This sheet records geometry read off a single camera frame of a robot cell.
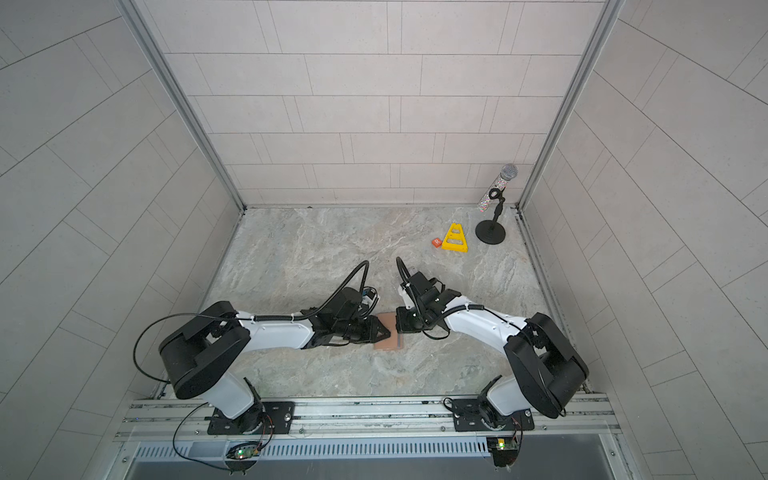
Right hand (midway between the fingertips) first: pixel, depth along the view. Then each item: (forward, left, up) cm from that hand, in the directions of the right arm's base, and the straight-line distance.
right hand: (395, 328), depth 83 cm
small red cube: (+31, -17, -1) cm, 35 cm away
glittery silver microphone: (+35, -37, +25) cm, 57 cm away
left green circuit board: (-26, +35, +1) cm, 44 cm away
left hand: (-2, 0, +1) cm, 3 cm away
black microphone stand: (+35, -37, -1) cm, 51 cm away
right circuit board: (-29, -24, -4) cm, 37 cm away
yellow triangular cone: (+32, -23, -1) cm, 39 cm away
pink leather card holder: (-3, 0, 0) cm, 3 cm away
